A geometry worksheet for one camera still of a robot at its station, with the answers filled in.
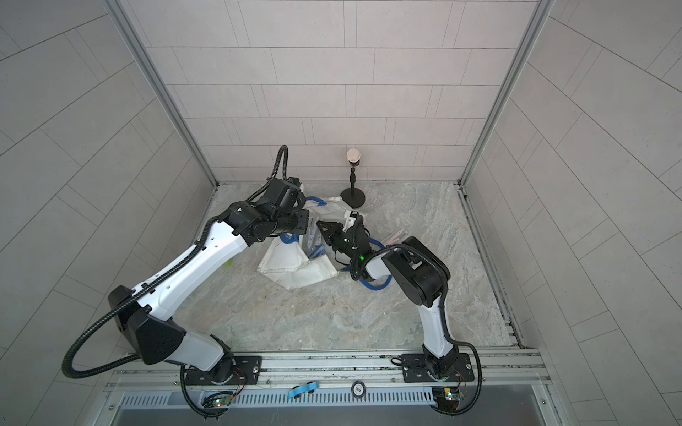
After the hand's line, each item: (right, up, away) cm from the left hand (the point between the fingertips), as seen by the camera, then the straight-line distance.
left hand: (312, 218), depth 77 cm
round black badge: (+13, -45, -8) cm, 47 cm away
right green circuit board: (+38, -46, -8) cm, 60 cm away
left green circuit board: (-20, -45, -12) cm, 50 cm away
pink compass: (+28, -9, +21) cm, 36 cm away
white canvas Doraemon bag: (0, -10, -8) cm, 13 cm away
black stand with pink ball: (+12, +7, +33) cm, 36 cm away
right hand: (0, -3, +12) cm, 12 cm away
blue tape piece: (-1, -43, -10) cm, 44 cm away
